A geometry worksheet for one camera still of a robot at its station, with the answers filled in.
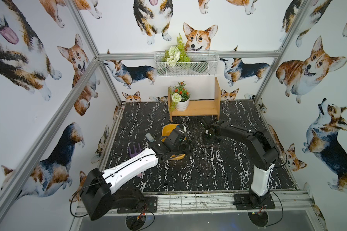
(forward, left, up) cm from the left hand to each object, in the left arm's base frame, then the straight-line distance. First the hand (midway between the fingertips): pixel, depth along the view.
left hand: (192, 142), depth 78 cm
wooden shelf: (+33, -8, -10) cm, 36 cm away
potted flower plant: (+30, +6, +3) cm, 31 cm away
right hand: (+11, -14, -14) cm, 22 cm away
